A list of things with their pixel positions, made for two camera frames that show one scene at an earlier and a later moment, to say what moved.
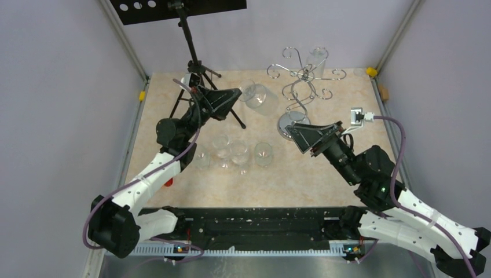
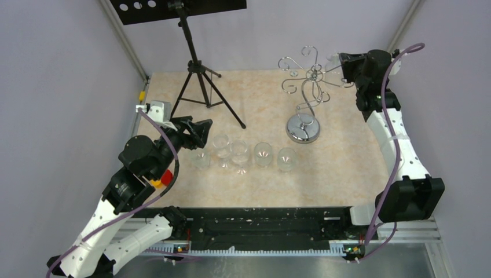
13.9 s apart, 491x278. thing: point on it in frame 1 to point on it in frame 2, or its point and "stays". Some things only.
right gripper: (306, 136) to (348, 61)
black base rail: (206, 226) stays
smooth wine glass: (221, 143) stays
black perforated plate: (136, 11) stays
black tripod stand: (195, 66) stays
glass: (259, 98) to (286, 158)
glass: (316, 62) to (333, 69)
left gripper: (217, 103) to (200, 132)
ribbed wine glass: (202, 156) stays
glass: (263, 154) stays
